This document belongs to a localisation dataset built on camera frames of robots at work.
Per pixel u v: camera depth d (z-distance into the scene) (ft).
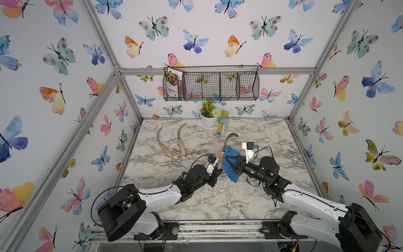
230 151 2.38
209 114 3.62
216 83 3.23
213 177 2.33
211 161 2.28
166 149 3.38
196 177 2.03
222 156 2.48
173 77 2.89
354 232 1.30
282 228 2.14
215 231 2.47
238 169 2.17
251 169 2.15
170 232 2.41
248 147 2.19
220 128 3.74
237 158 2.32
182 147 3.41
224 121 3.86
